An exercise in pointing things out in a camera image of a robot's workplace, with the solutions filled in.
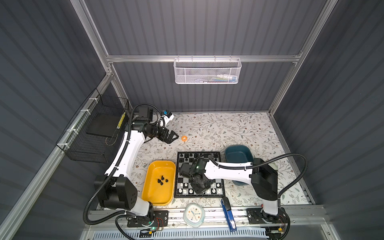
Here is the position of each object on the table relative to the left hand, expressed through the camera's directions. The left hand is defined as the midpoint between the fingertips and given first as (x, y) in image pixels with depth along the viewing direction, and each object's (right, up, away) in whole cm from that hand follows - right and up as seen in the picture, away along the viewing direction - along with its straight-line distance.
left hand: (170, 132), depth 80 cm
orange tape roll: (+6, -5, +25) cm, 26 cm away
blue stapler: (+30, -39, -8) cm, 50 cm away
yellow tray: (-7, -29, +4) cm, 30 cm away
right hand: (+17, -32, -1) cm, 36 cm away
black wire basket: (-37, 0, -9) cm, 38 cm away
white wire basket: (+26, +50, +43) cm, 71 cm away
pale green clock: (+13, -40, -8) cm, 43 cm away
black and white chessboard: (+7, -31, +2) cm, 32 cm away
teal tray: (+43, -15, +16) cm, 48 cm away
